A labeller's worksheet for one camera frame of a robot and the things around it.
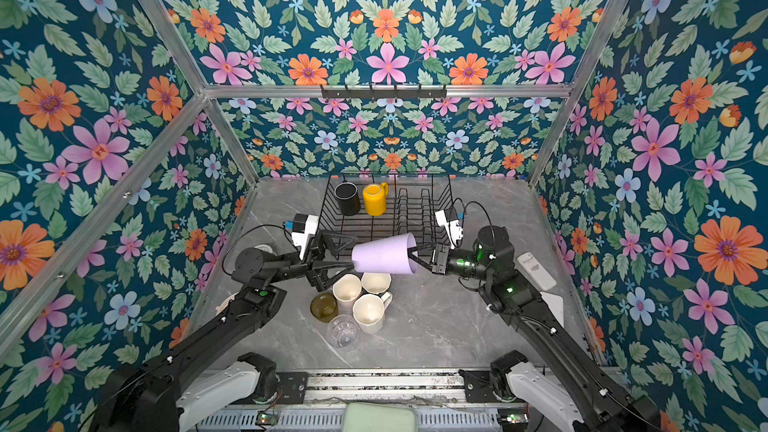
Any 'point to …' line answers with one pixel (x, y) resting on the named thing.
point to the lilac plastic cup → (390, 254)
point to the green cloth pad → (379, 417)
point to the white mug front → (368, 311)
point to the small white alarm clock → (264, 247)
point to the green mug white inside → (376, 282)
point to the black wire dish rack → (361, 206)
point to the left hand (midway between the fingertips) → (352, 254)
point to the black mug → (348, 198)
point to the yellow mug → (375, 199)
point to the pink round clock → (225, 304)
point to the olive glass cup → (323, 307)
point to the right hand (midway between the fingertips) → (409, 254)
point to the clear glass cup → (343, 332)
